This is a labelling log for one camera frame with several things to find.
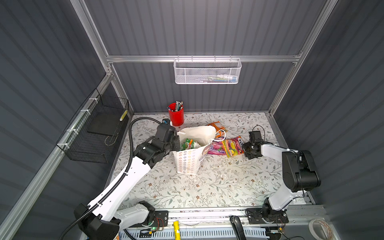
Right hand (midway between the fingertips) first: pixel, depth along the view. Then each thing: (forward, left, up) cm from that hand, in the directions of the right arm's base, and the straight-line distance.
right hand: (244, 149), depth 98 cm
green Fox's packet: (-4, +36, +12) cm, 38 cm away
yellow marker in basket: (+6, +72, +28) cm, 77 cm away
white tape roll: (-44, -29, -3) cm, 53 cm away
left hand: (-9, +41, +25) cm, 49 cm away
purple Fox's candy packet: (0, +18, +3) cm, 18 cm away
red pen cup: (+22, +46, +8) cm, 51 cm away
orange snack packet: (+13, +15, +3) cm, 21 cm away
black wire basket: (-10, +83, +29) cm, 89 cm away
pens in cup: (+27, +46, +14) cm, 55 cm away
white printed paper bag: (-16, +35, +16) cm, 42 cm away
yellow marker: (-44, +41, +2) cm, 60 cm away
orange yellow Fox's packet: (0, +9, +3) cm, 10 cm away
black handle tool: (-44, +12, +5) cm, 46 cm away
